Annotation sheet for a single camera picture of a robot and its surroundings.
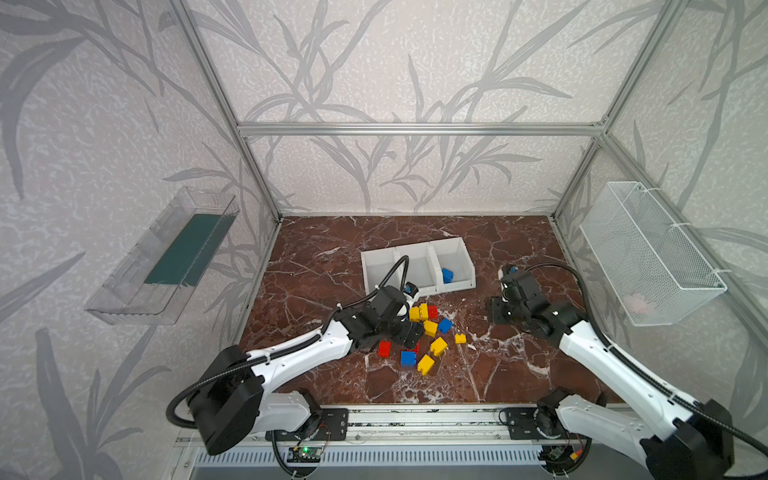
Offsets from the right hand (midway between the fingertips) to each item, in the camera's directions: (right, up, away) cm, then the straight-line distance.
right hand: (493, 297), depth 82 cm
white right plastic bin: (-8, +7, +20) cm, 23 cm away
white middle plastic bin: (-18, +6, +25) cm, 31 cm away
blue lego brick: (-24, -17, +1) cm, 29 cm away
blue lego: (-10, +4, +17) cm, 20 cm away
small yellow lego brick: (-8, -13, +6) cm, 17 cm away
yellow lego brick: (-19, -19, 0) cm, 27 cm away
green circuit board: (-49, -36, -11) cm, 62 cm away
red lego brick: (-31, -16, +4) cm, 35 cm away
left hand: (-21, -5, -1) cm, 22 cm away
